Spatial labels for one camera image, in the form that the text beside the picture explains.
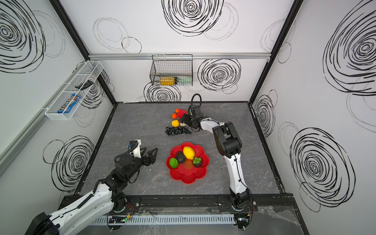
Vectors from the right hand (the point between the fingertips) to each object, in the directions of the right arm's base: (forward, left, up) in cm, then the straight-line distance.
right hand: (186, 119), depth 104 cm
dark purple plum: (-32, -8, +1) cm, 33 cm away
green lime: (-33, +5, +2) cm, 33 cm away
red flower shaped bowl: (-36, -1, -4) cm, 36 cm away
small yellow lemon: (-4, +7, 0) cm, 8 cm away
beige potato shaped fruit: (-4, +2, -1) cm, 4 cm away
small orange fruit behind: (+10, +8, -1) cm, 12 cm away
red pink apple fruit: (+6, +4, +1) cm, 7 cm away
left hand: (-28, +18, +8) cm, 34 cm away
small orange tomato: (+4, +9, -1) cm, 10 cm away
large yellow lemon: (-25, -3, 0) cm, 25 cm away
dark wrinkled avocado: (-29, +2, +1) cm, 29 cm away
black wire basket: (+22, +10, +26) cm, 36 cm away
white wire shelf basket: (+14, +61, +31) cm, 70 cm away
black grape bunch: (-11, +8, +1) cm, 14 cm away
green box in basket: (+7, 0, +29) cm, 30 cm away
